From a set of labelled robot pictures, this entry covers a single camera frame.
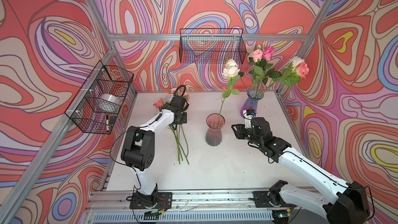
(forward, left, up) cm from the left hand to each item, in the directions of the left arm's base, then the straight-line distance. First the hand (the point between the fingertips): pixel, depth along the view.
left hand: (183, 118), depth 95 cm
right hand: (-14, -28, +9) cm, 33 cm away
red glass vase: (-8, -19, +7) cm, 22 cm away
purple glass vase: (+9, -44, +10) cm, 46 cm away
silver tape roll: (-9, +31, +25) cm, 41 cm away
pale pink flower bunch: (-12, +3, +5) cm, 13 cm away
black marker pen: (-15, +33, +17) cm, 41 cm away
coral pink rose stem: (+7, -58, +26) cm, 64 cm away
